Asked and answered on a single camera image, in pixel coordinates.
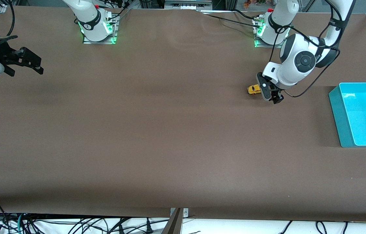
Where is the brown table cover sheet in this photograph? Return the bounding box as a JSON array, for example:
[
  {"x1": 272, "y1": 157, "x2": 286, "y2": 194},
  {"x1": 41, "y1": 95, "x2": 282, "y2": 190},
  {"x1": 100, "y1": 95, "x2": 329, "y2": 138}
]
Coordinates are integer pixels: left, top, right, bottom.
[{"x1": 0, "y1": 5, "x2": 366, "y2": 223}]

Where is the grey power strip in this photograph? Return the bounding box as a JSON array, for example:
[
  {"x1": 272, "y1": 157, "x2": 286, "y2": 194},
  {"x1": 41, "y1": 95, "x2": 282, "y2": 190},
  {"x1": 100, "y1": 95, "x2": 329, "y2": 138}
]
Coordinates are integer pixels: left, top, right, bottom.
[{"x1": 164, "y1": 0, "x2": 213, "y2": 10}]

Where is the dark metal strut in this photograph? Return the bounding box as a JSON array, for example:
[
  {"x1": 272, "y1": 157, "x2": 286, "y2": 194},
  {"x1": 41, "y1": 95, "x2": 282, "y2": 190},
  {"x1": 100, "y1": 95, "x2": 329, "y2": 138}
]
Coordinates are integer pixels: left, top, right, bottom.
[{"x1": 161, "y1": 208, "x2": 183, "y2": 234}]

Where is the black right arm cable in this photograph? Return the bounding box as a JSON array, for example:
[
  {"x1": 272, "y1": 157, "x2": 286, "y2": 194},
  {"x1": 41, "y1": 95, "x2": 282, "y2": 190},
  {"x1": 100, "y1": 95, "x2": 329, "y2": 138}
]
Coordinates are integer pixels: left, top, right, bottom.
[{"x1": 6, "y1": 0, "x2": 15, "y2": 37}]

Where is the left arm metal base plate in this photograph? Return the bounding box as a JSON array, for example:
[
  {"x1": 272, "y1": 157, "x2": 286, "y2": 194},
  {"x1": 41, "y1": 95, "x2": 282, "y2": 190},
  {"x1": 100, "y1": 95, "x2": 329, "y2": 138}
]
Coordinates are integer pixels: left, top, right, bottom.
[{"x1": 254, "y1": 16, "x2": 289, "y2": 48}]

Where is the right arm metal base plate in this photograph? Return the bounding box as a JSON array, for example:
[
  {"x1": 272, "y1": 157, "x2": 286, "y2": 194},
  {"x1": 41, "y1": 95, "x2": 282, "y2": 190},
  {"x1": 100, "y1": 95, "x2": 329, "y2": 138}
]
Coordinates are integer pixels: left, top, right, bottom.
[{"x1": 83, "y1": 15, "x2": 118, "y2": 44}]

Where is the short black table cable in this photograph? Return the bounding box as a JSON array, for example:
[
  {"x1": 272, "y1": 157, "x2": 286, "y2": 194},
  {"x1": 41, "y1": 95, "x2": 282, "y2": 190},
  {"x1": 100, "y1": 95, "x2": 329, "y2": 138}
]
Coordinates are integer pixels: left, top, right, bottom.
[{"x1": 233, "y1": 9, "x2": 261, "y2": 20}]

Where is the long black table cable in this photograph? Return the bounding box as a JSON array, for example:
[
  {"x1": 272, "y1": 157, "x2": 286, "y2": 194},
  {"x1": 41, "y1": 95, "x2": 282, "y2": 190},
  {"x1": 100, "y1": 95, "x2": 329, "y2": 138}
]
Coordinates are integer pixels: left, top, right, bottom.
[{"x1": 202, "y1": 12, "x2": 261, "y2": 27}]

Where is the black base connector cable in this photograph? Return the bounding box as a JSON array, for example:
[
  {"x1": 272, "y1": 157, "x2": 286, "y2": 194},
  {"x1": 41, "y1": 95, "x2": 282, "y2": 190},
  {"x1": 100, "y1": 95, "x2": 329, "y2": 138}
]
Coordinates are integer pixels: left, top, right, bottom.
[{"x1": 105, "y1": 0, "x2": 131, "y2": 20}]

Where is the silver metal bracket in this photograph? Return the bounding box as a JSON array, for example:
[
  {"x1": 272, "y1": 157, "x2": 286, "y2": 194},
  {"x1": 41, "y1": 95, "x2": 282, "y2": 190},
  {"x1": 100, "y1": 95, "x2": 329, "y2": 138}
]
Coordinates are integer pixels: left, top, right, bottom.
[{"x1": 170, "y1": 208, "x2": 189, "y2": 218}]

